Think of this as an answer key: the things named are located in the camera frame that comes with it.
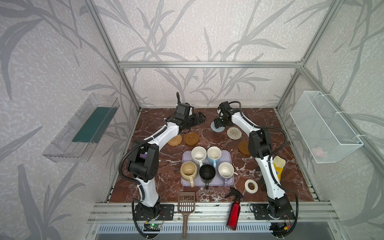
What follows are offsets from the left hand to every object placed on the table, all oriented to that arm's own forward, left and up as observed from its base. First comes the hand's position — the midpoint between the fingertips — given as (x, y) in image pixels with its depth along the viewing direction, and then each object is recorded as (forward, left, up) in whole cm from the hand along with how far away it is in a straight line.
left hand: (203, 115), depth 91 cm
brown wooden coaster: (-6, +8, -18) cm, 21 cm away
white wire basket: (-26, -52, +17) cm, 61 cm away
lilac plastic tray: (-19, -15, -19) cm, 30 cm away
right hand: (+9, -13, -16) cm, 22 cm away
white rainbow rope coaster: (-1, -22, -18) cm, 29 cm away
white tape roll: (-38, -25, -17) cm, 48 cm away
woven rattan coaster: (-7, +19, -19) cm, 28 cm away
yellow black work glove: (-24, -46, -16) cm, 55 cm away
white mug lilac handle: (-28, -14, -16) cm, 35 cm away
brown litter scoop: (-46, +9, -18) cm, 50 cm away
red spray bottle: (-50, -15, -14) cm, 54 cm away
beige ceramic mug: (-29, +8, -17) cm, 35 cm away
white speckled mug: (-18, +2, -17) cm, 25 cm away
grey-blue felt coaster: (+2, -12, -18) cm, 21 cm away
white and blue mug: (-19, -7, -14) cm, 25 cm away
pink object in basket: (-26, -57, +4) cm, 62 cm away
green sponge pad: (-24, +47, +18) cm, 55 cm away
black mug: (-30, -2, -15) cm, 34 cm away
